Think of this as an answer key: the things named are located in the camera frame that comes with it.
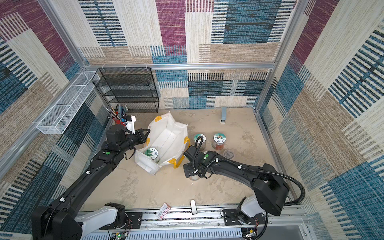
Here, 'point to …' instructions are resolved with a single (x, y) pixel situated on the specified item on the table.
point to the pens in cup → (118, 111)
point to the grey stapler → (223, 114)
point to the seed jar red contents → (219, 139)
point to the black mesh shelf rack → (134, 88)
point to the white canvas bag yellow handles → (168, 136)
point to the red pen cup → (119, 122)
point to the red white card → (163, 211)
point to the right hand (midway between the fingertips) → (197, 170)
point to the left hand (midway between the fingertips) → (150, 129)
